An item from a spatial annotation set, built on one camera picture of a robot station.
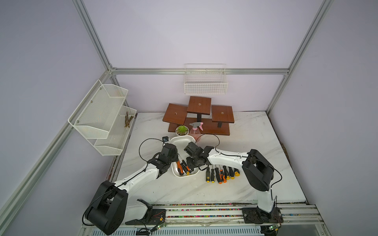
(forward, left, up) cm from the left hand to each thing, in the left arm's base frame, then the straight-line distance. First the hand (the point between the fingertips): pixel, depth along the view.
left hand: (171, 153), depth 89 cm
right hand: (-5, -13, -6) cm, 15 cm away
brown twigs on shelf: (+21, +32, +6) cm, 38 cm away
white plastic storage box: (+6, -5, +3) cm, 8 cm away
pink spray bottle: (+15, -14, +1) cm, 21 cm away
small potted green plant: (+17, -6, +2) cm, 18 cm away
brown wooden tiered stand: (+20, -29, +8) cm, 36 cm away
